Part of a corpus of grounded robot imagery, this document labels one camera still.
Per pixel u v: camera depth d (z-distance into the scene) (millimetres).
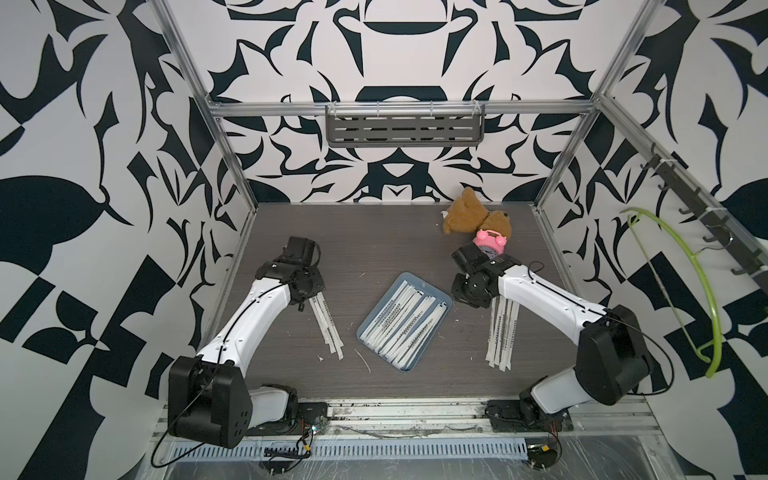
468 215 1049
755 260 502
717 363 575
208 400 400
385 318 909
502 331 889
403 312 915
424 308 918
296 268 587
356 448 714
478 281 636
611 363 431
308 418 738
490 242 969
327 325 887
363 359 835
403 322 893
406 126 953
